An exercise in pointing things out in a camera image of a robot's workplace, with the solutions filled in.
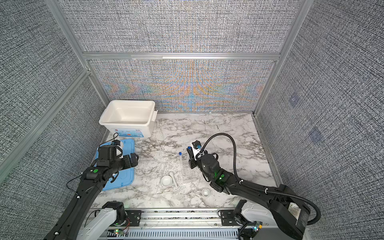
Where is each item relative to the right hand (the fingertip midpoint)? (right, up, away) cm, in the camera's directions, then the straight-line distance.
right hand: (189, 147), depth 78 cm
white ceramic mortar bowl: (-13, -20, +6) cm, 24 cm away
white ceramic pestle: (-10, -17, +8) cm, 22 cm away
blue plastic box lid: (-37, -19, +9) cm, 43 cm away
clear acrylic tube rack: (-1, -18, +10) cm, 20 cm away
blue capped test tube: (0, 0, -2) cm, 2 cm away
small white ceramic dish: (+9, -25, +3) cm, 26 cm away
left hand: (-31, -6, +2) cm, 32 cm away
